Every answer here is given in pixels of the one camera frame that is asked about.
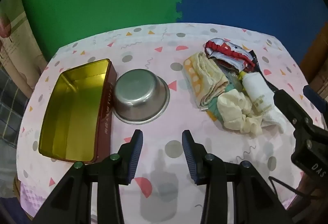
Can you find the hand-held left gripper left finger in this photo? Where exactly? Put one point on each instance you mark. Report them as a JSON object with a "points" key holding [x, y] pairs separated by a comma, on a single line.
{"points": [[135, 154]]}

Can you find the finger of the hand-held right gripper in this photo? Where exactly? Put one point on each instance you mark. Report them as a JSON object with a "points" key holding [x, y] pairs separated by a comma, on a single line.
{"points": [[289, 106], [316, 101]]}

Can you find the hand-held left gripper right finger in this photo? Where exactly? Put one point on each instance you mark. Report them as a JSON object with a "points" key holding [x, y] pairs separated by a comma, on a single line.
{"points": [[189, 157]]}

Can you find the white sock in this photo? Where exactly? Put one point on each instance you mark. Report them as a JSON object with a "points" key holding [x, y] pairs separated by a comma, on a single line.
{"points": [[256, 90]]}

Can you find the cream socks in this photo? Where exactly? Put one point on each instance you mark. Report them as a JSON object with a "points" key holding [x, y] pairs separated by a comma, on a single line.
{"points": [[233, 108]]}

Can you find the red tin box gold inside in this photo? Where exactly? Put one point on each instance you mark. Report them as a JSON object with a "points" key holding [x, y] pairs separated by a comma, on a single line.
{"points": [[71, 116]]}

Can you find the red ruffled star cloth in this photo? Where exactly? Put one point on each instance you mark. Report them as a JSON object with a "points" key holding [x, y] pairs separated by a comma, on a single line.
{"points": [[230, 58]]}

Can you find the yellow dotted towel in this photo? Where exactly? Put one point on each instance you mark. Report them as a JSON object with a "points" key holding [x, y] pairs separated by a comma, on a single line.
{"points": [[205, 75]]}

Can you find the steel bowl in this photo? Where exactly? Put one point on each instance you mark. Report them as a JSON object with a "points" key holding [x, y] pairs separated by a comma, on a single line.
{"points": [[139, 95]]}

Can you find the pink patterned tablecloth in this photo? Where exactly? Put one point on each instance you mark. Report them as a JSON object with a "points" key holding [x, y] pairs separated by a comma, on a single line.
{"points": [[158, 49]]}

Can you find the grey plaid cloth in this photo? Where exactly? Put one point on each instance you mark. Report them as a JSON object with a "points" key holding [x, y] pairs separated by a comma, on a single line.
{"points": [[12, 101]]}

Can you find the beige printed curtain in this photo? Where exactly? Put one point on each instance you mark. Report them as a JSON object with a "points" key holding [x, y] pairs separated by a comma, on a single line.
{"points": [[18, 42]]}

